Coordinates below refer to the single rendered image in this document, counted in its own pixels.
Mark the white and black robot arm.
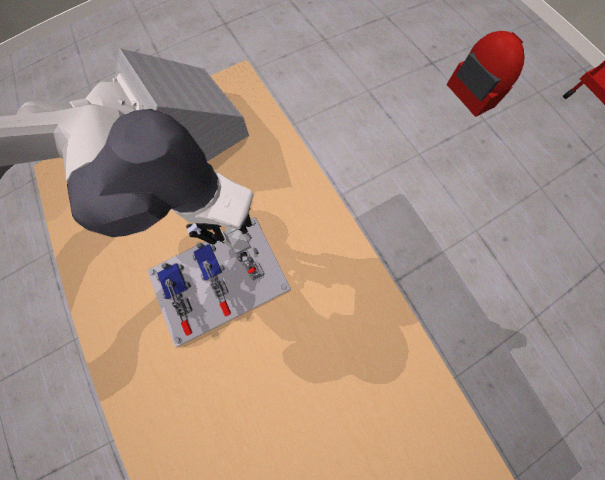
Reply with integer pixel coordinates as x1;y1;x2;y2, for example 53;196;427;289
0;73;254;237

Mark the blue rectangular block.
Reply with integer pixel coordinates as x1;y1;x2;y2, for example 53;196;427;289
194;244;223;281

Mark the blue flat plate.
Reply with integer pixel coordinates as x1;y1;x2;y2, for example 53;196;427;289
157;263;188;299

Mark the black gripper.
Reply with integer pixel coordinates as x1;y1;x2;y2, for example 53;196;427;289
186;213;252;248

